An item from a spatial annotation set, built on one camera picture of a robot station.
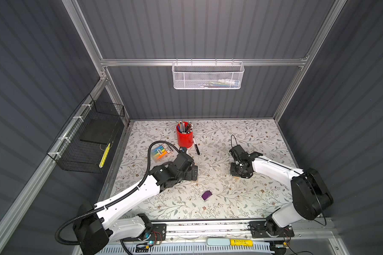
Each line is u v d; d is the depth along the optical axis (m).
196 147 1.05
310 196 0.46
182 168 0.58
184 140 0.99
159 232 0.73
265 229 0.72
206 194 0.84
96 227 0.38
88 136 0.74
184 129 1.00
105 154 0.69
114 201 0.43
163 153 1.01
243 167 0.65
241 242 0.69
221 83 0.91
